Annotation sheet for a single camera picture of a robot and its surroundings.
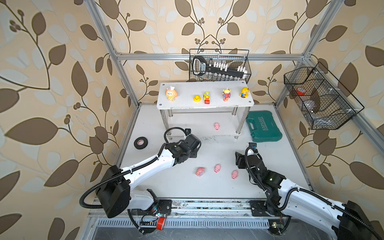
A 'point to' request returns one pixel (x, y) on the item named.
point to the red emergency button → (160, 223)
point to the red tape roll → (301, 91)
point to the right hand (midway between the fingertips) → (240, 153)
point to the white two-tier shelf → (205, 108)
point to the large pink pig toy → (200, 171)
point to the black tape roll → (139, 147)
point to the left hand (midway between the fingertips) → (190, 148)
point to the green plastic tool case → (263, 126)
